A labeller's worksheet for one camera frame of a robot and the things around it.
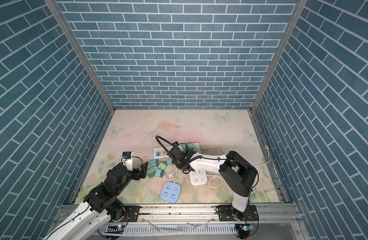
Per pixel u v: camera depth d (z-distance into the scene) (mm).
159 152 935
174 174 864
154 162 902
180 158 678
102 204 541
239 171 496
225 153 956
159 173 850
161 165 887
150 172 845
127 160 665
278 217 749
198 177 829
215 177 845
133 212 743
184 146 754
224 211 737
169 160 890
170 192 789
